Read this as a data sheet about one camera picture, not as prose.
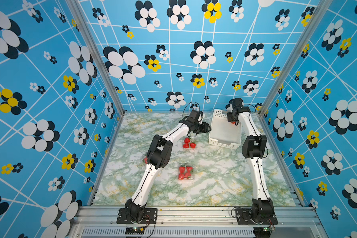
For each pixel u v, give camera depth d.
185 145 0.98
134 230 0.72
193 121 0.83
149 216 0.73
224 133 1.08
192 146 0.99
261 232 0.67
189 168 0.89
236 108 0.87
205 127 0.91
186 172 0.87
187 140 1.01
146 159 0.65
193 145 0.99
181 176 0.83
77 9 0.69
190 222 0.72
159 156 0.63
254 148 0.72
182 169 0.87
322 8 0.68
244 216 0.73
